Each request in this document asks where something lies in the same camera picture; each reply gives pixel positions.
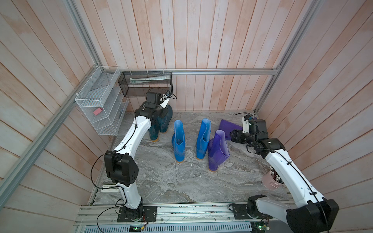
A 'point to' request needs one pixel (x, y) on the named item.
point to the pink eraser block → (97, 111)
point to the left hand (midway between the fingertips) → (162, 107)
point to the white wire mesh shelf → (104, 98)
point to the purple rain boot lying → (228, 127)
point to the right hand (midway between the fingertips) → (235, 132)
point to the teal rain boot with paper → (153, 131)
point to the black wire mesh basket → (137, 84)
